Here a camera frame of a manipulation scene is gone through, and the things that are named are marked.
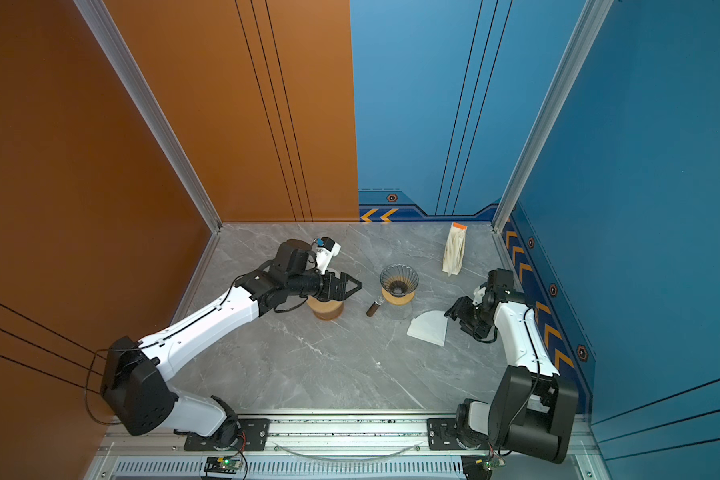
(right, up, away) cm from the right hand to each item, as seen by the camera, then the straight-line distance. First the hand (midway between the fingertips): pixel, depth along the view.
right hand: (450, 318), depth 85 cm
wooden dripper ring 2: (-15, +5, +1) cm, 16 cm away
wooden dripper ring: (-36, +2, +2) cm, 36 cm away
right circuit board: (+3, -32, -15) cm, 35 cm away
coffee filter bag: (+6, +17, +17) cm, 25 cm away
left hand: (-28, +11, -8) cm, 31 cm away
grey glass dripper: (-15, +11, +2) cm, 18 cm away
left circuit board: (-59, -32, -14) cm, 68 cm away
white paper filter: (-5, -4, +7) cm, 9 cm away
